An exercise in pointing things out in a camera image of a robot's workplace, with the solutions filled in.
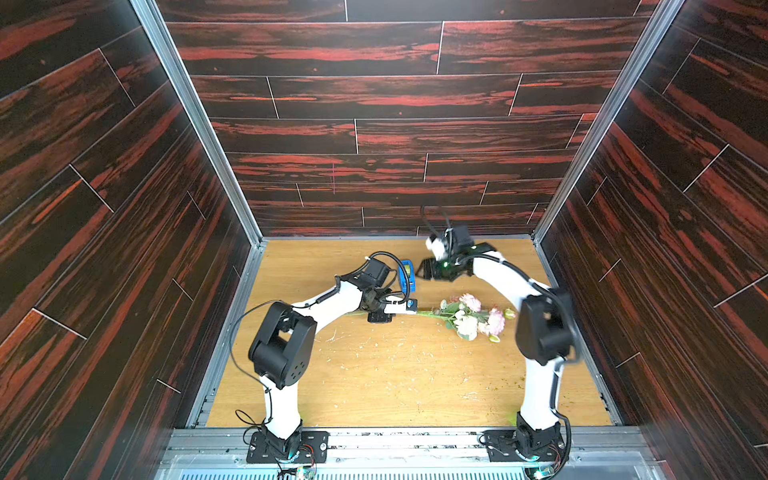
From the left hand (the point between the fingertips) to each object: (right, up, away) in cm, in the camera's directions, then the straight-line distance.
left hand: (394, 309), depth 93 cm
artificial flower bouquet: (+19, 0, -9) cm, 21 cm away
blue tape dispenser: (+3, +11, -18) cm, 21 cm away
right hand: (+11, +12, +4) cm, 16 cm away
